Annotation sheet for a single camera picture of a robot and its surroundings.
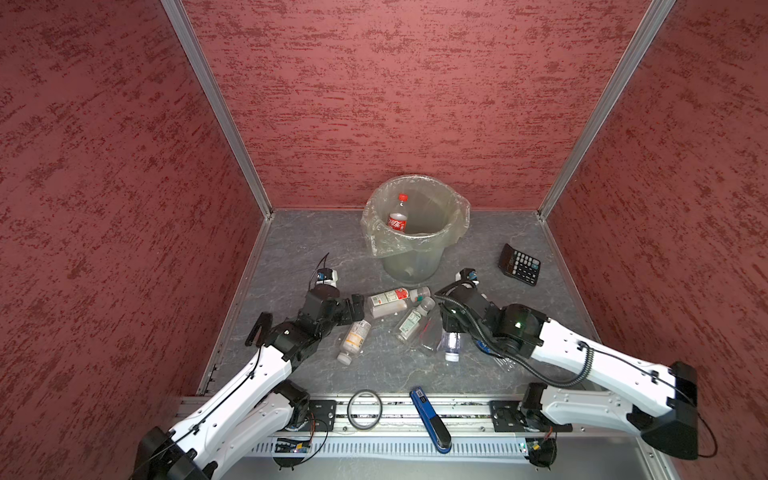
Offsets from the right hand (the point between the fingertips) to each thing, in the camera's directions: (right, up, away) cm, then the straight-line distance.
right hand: (447, 318), depth 75 cm
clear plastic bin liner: (-7, +29, +26) cm, 40 cm away
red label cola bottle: (-12, +27, +23) cm, 38 cm away
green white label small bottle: (-7, -3, +11) cm, 14 cm away
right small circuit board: (+22, -31, -4) cm, 39 cm away
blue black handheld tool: (-3, -26, -3) cm, 27 cm away
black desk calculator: (+31, +11, +28) cm, 43 cm away
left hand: (-26, +2, +6) cm, 27 cm away
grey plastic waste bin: (-7, +11, +23) cm, 26 cm away
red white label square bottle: (-16, +1, +13) cm, 20 cm away
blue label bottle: (+17, -14, +4) cm, 23 cm away
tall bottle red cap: (0, -5, -5) cm, 7 cm away
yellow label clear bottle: (-25, -9, +7) cm, 27 cm away
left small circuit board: (-40, -33, -2) cm, 51 cm away
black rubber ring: (-22, -20, +3) cm, 31 cm away
